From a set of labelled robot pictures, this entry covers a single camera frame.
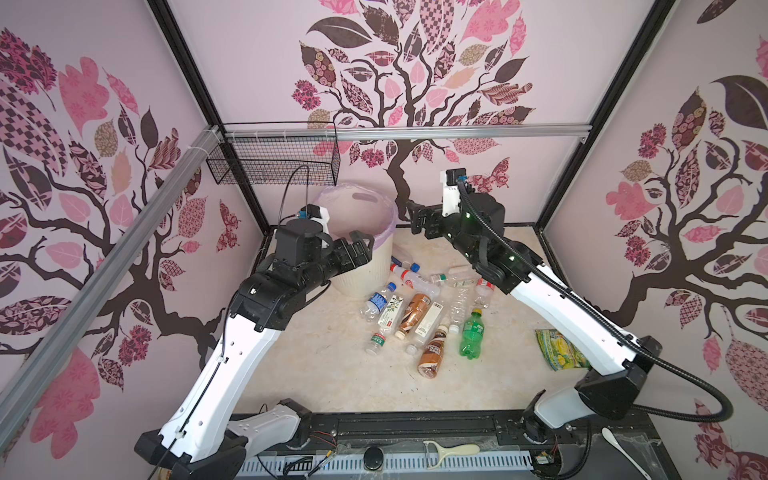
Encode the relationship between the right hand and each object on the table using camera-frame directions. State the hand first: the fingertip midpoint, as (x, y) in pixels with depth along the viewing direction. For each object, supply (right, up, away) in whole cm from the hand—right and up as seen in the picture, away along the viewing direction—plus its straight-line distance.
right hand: (430, 196), depth 66 cm
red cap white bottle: (-1, -22, +32) cm, 39 cm away
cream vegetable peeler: (+5, -61, +4) cm, 61 cm away
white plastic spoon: (+47, -60, +6) cm, 76 cm away
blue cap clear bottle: (-1, -18, +38) cm, 42 cm away
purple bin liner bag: (-18, +1, +29) cm, 34 cm away
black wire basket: (-46, +20, +29) cm, 58 cm away
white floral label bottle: (-9, -31, +24) cm, 41 cm away
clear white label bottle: (+3, -33, +23) cm, 41 cm away
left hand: (-16, -12, -2) cm, 20 cm away
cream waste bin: (-15, -21, +24) cm, 35 cm away
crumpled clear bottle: (+14, -30, +29) cm, 44 cm away
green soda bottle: (+15, -37, +20) cm, 44 cm away
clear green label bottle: (+8, -22, +34) cm, 41 cm away
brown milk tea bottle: (+2, -43, +15) cm, 45 cm away
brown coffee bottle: (-2, -32, +24) cm, 40 cm away
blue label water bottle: (-14, -29, +26) cm, 41 cm away
